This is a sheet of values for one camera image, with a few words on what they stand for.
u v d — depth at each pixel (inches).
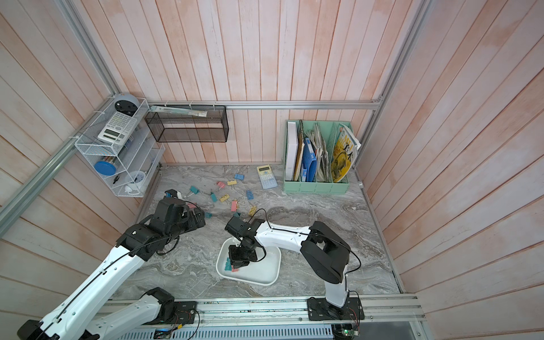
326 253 18.5
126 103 31.6
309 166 37.5
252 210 39.5
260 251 28.1
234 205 39.5
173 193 25.6
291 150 37.2
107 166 30.0
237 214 37.5
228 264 28.8
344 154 39.8
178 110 36.3
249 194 42.1
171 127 41.9
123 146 29.5
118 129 30.5
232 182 43.6
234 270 31.6
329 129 41.3
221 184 42.2
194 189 43.2
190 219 25.7
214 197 41.0
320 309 28.7
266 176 45.0
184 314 28.7
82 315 15.5
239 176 44.9
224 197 41.0
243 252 28.0
